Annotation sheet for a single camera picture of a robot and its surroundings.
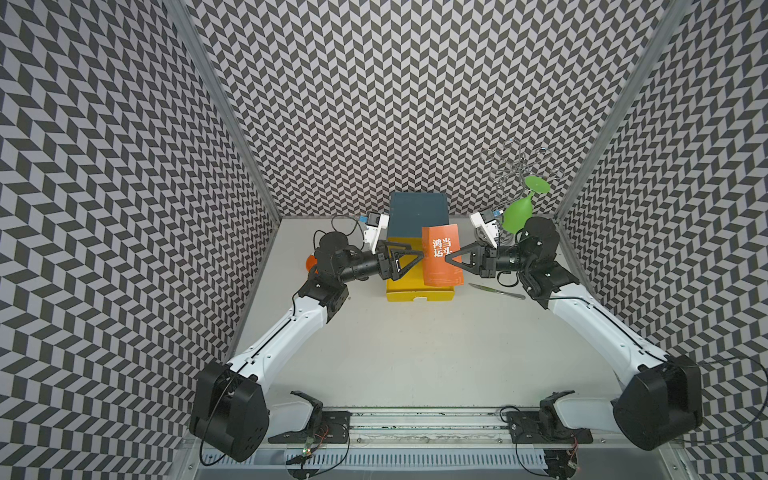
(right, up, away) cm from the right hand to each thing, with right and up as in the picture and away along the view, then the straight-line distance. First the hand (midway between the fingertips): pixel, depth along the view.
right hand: (448, 265), depth 66 cm
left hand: (-7, +2, +2) cm, 8 cm away
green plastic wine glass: (+24, +14, +20) cm, 35 cm away
